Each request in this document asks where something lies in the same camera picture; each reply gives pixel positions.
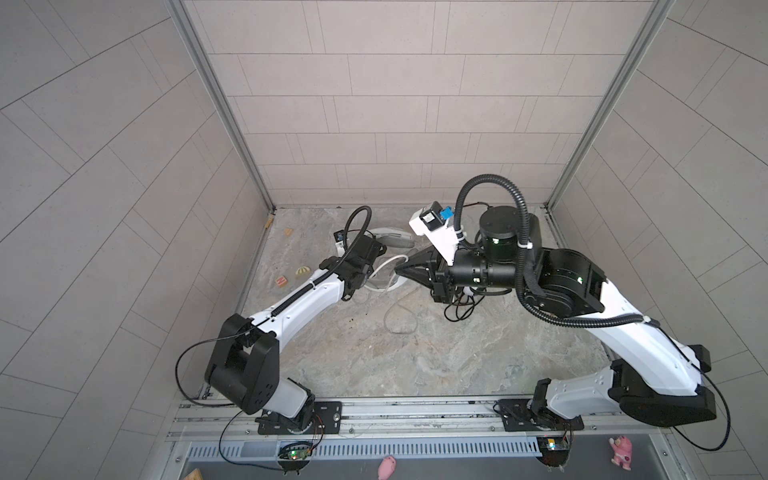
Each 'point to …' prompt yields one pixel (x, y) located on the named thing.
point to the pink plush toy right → (622, 449)
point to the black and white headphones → (464, 305)
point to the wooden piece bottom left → (195, 475)
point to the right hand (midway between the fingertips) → (400, 272)
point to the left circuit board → (295, 451)
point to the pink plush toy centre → (387, 467)
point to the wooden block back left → (288, 232)
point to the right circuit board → (554, 449)
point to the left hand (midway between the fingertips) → (366, 262)
